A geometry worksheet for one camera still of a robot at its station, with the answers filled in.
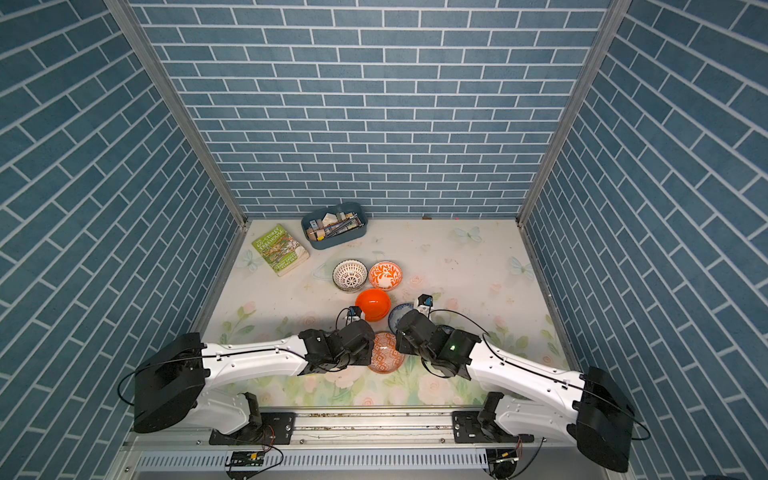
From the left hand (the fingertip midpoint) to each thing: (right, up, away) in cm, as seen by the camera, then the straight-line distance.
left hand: (379, 356), depth 82 cm
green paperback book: (-38, +29, +26) cm, 54 cm away
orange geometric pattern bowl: (+2, -1, +3) cm, 3 cm away
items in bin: (-21, +39, +34) cm, 55 cm away
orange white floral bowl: (+1, +21, +20) cm, 29 cm away
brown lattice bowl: (-11, +20, +19) cm, 30 cm away
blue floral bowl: (+5, +10, +9) cm, 14 cm away
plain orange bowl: (-2, +12, +11) cm, 16 cm away
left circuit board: (-30, -21, -10) cm, 38 cm away
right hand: (+6, +6, -2) cm, 9 cm away
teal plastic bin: (-16, +33, +32) cm, 49 cm away
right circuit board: (+30, -21, -11) cm, 39 cm away
